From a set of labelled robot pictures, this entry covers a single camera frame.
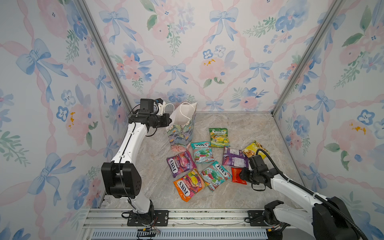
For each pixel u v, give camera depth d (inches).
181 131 32.5
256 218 28.2
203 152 37.3
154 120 27.2
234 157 36.4
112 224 29.3
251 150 37.5
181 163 35.3
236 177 33.9
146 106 25.2
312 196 18.1
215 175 33.7
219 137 40.3
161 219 29.0
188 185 32.2
